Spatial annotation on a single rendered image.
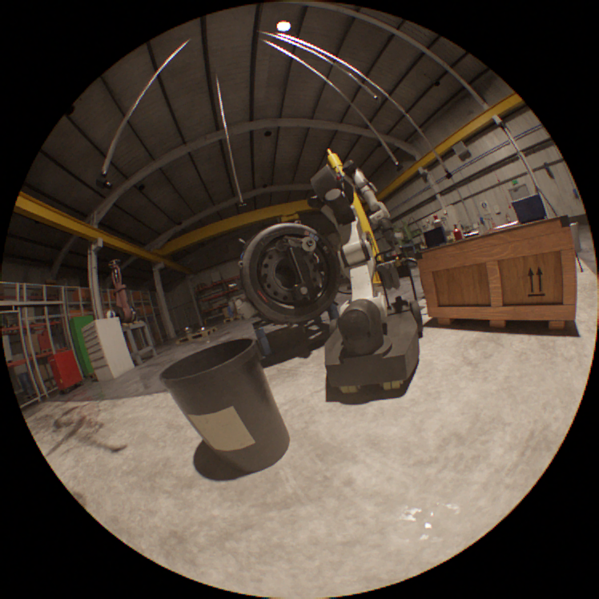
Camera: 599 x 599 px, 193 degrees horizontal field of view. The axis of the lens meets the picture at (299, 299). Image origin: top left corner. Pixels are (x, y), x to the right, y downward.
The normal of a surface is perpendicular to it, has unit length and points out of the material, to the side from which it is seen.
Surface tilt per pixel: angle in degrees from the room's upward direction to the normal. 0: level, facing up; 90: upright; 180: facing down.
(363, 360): 90
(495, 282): 90
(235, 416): 93
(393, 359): 90
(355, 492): 0
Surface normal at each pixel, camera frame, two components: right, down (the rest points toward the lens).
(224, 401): 0.47, -0.04
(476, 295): -0.91, 0.31
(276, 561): -0.30, -0.95
